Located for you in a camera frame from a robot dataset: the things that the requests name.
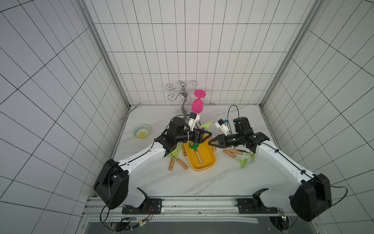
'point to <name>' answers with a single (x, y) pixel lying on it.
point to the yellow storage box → (207, 154)
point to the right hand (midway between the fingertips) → (206, 145)
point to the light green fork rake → (243, 162)
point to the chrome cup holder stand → (183, 87)
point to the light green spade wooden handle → (207, 126)
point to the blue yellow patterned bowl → (141, 131)
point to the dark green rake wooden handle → (195, 146)
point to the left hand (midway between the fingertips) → (205, 136)
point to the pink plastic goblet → (197, 104)
